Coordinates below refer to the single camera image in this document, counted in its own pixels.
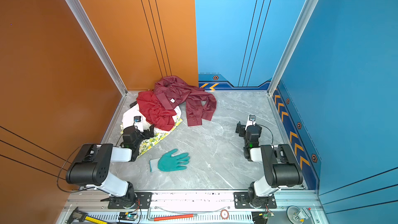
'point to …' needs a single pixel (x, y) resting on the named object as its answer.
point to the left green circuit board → (127, 216)
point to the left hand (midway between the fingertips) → (146, 123)
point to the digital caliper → (76, 215)
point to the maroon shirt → (173, 92)
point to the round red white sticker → (224, 214)
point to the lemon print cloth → (150, 141)
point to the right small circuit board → (268, 214)
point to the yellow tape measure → (92, 219)
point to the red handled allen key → (170, 217)
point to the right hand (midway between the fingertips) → (246, 122)
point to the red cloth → (156, 113)
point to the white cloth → (128, 120)
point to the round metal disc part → (296, 215)
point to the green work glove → (167, 162)
